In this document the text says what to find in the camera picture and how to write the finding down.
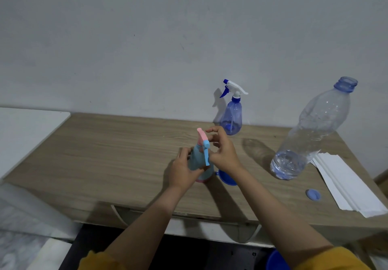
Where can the person's right hand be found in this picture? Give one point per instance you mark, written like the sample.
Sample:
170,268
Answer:
227,159

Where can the person's left hand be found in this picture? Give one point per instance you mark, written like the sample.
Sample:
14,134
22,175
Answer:
180,174

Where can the blue plastic funnel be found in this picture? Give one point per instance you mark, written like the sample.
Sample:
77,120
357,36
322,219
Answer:
227,180

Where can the light blue pink spray bottle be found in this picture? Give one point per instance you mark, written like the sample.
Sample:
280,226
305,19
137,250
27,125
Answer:
197,157

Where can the pink spray head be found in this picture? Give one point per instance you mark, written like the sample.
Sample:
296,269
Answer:
201,136

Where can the transparent blue spray bottle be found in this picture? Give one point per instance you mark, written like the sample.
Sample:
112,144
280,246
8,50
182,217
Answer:
232,118

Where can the white and blue spray head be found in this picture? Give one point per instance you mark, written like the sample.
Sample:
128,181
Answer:
236,87

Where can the blue bottle cap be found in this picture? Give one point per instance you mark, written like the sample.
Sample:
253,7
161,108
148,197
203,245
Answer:
313,194

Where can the clear plastic water bottle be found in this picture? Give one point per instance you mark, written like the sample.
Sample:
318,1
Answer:
318,121

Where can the stack of white paper towels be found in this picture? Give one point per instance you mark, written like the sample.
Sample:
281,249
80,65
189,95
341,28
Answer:
348,185

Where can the person's left forearm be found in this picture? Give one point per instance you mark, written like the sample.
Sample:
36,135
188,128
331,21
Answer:
142,230

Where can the person's right forearm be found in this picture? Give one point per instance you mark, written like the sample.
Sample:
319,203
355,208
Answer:
279,218

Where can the person's yellow left sleeve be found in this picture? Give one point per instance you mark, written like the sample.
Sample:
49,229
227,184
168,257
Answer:
97,262

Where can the person's yellow sleeve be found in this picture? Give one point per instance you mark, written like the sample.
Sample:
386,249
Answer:
333,262
97,262

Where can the person's yellow right sleeve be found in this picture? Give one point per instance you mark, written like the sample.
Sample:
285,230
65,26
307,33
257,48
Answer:
333,262

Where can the black panel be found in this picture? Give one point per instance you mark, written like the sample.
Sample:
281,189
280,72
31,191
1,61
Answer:
182,254

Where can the blue plastic basin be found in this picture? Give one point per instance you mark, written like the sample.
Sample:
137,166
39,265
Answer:
277,262

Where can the white cardboard piece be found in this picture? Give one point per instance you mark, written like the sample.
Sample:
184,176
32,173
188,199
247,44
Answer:
48,256

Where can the wooden chair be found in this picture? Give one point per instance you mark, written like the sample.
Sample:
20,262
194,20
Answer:
382,185

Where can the white cabinet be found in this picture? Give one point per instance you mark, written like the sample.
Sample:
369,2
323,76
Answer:
24,133

